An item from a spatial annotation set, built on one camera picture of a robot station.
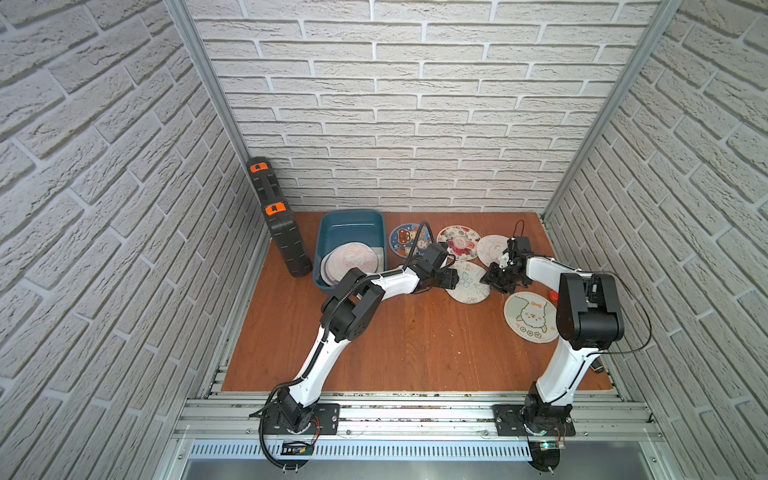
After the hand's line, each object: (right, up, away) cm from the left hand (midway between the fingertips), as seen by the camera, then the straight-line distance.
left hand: (459, 277), depth 98 cm
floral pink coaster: (+4, +12, +13) cm, 18 cm away
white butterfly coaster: (+4, -4, +1) cm, 6 cm away
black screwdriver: (+35, -23, -17) cm, 45 cm away
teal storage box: (-43, +18, +16) cm, 49 cm away
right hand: (+10, -2, +1) cm, 11 cm away
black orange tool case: (-54, +19, -17) cm, 60 cm away
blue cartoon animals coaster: (-19, +13, +15) cm, 27 cm away
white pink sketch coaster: (+14, +9, +12) cm, 21 cm away
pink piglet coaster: (-39, +7, +6) cm, 40 cm away
